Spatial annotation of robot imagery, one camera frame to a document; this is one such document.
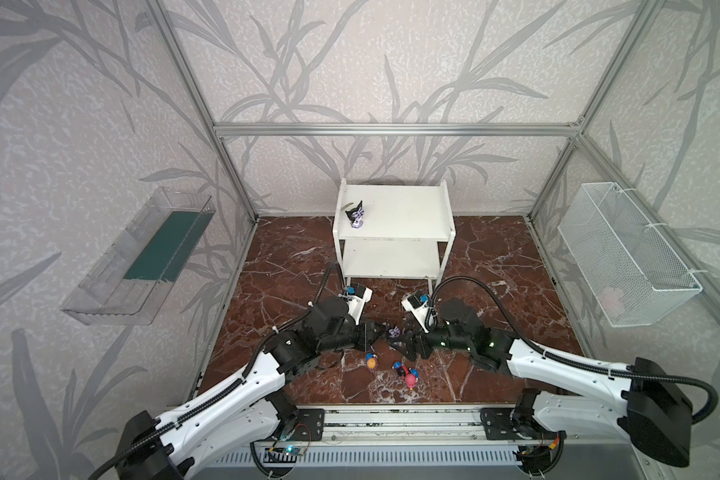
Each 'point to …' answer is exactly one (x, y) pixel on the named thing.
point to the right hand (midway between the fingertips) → (397, 324)
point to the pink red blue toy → (409, 374)
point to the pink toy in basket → (612, 300)
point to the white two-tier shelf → (393, 231)
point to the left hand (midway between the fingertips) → (390, 324)
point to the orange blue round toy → (371, 361)
